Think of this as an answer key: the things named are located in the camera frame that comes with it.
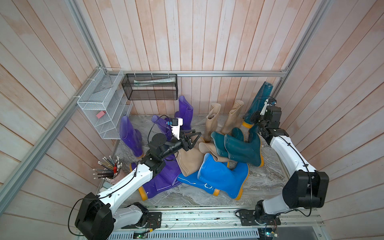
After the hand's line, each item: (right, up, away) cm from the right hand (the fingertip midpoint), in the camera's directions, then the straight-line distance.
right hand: (254, 109), depth 84 cm
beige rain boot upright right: (-9, -5, +8) cm, 13 cm away
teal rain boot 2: (-10, -23, +2) cm, 25 cm away
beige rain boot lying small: (-29, -21, -5) cm, 36 cm away
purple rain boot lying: (-50, -39, -3) cm, 64 cm away
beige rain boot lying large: (-38, -28, -8) cm, 48 cm away
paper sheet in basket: (-69, +17, +5) cm, 71 cm away
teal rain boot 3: (-20, -18, +1) cm, 27 cm away
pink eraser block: (-87, -3, -2) cm, 87 cm away
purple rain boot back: (-40, -1, +5) cm, 40 cm away
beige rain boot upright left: (-25, -7, +2) cm, 26 cm away
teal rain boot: (+2, -28, +5) cm, 29 cm away
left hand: (-34, -14, -16) cm, 40 cm away
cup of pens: (-82, -33, -4) cm, 89 cm away
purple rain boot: (-71, -16, +2) cm, 73 cm away
